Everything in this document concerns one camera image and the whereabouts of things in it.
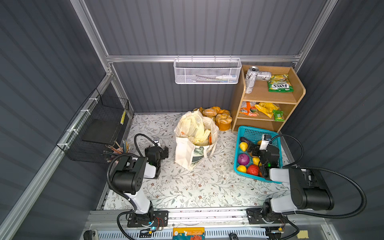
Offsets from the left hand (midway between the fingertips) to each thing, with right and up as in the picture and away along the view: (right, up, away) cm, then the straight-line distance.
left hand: (156, 147), depth 96 cm
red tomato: (+58, -11, -14) cm, 60 cm away
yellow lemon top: (+62, -7, -8) cm, 63 cm away
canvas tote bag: (+22, -2, -14) cm, 26 cm away
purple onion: (+55, -6, -7) cm, 56 cm away
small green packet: (+79, +20, -3) cm, 81 cm away
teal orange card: (+23, -37, -27) cm, 51 cm away
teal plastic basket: (+58, -8, -7) cm, 59 cm away
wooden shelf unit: (+69, +32, -10) cm, 77 cm away
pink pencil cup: (-22, -1, -10) cm, 24 cm away
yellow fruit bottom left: (+52, -11, -11) cm, 55 cm away
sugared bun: (+36, +24, +15) cm, 46 cm away
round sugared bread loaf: (+45, +17, +7) cm, 49 cm away
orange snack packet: (+61, +25, 0) cm, 66 cm away
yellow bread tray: (+44, +26, +23) cm, 57 cm away
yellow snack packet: (+72, +25, 0) cm, 77 cm away
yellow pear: (+57, +1, 0) cm, 57 cm away
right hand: (+66, +3, -5) cm, 66 cm away
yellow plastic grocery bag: (+29, +11, -6) cm, 31 cm away
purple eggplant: (+58, +5, +5) cm, 59 cm away
